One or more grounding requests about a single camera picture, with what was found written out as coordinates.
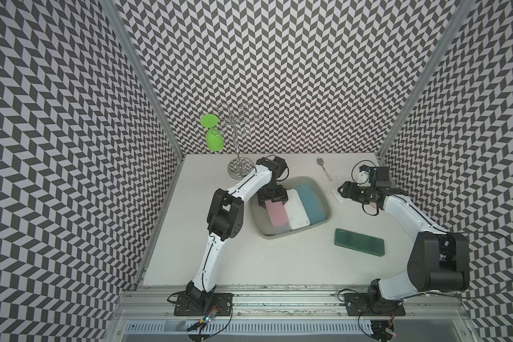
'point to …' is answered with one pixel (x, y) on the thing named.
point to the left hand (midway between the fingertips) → (276, 205)
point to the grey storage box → (261, 226)
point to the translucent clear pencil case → (281, 229)
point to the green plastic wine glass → (214, 136)
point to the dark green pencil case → (368, 244)
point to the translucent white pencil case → (339, 197)
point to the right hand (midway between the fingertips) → (345, 193)
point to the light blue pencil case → (313, 204)
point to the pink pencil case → (277, 213)
